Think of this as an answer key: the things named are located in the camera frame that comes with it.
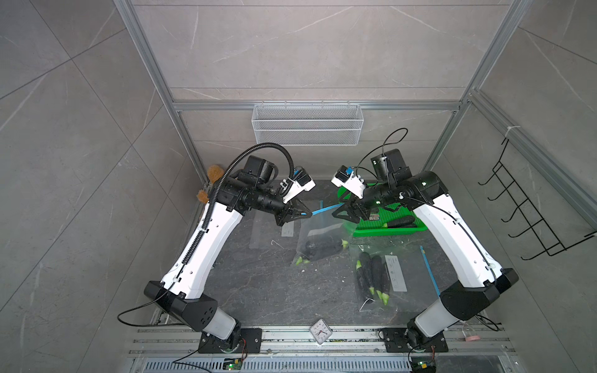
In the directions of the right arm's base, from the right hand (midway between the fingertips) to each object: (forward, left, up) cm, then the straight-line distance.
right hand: (342, 205), depth 68 cm
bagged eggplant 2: (-14, -10, -31) cm, 36 cm away
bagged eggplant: (-18, -11, -31) cm, 37 cm away
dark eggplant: (-9, -17, -31) cm, 36 cm away
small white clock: (-28, +7, -32) cm, 42 cm away
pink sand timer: (-29, -42, -32) cm, 60 cm away
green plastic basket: (+13, -20, -33) cm, 40 cm away
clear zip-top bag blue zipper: (-12, -20, -31) cm, 39 cm away
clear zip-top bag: (-2, +5, -15) cm, 16 cm away
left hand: (-3, +10, +2) cm, 10 cm away
